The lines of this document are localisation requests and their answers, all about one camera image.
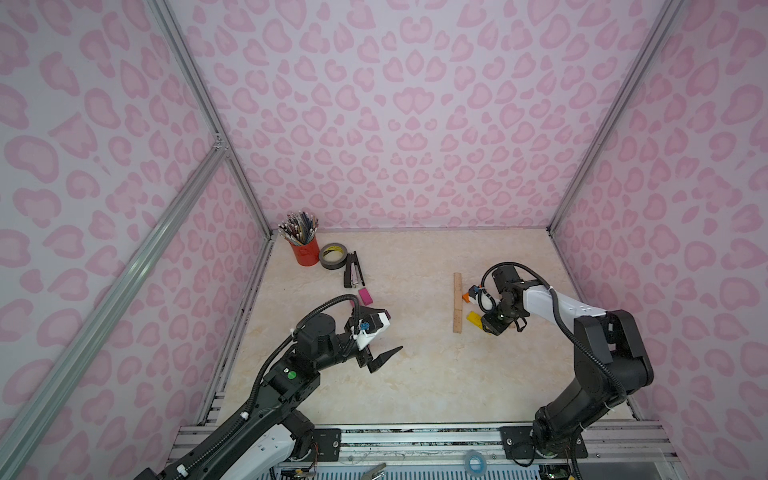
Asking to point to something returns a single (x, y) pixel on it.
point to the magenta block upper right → (365, 296)
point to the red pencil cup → (307, 254)
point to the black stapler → (351, 257)
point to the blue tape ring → (483, 462)
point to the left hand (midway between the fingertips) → (394, 332)
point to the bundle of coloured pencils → (299, 228)
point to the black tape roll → (330, 264)
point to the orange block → (466, 297)
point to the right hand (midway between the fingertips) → (491, 319)
